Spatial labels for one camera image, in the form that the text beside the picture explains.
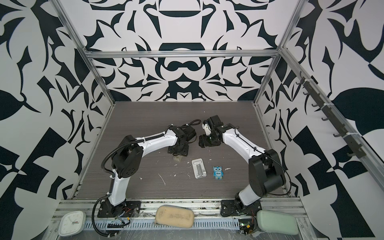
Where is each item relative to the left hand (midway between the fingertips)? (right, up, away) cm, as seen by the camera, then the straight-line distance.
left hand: (182, 150), depth 91 cm
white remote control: (-2, -5, -1) cm, 5 cm away
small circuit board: (+31, -32, -20) cm, 49 cm away
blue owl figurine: (+20, -12, -6) cm, 24 cm away
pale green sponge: (+41, -27, -23) cm, 55 cm away
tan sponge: (-2, -25, -22) cm, 34 cm away
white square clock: (-47, -28, -23) cm, 60 cm away
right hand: (+13, +5, -3) cm, 15 cm away
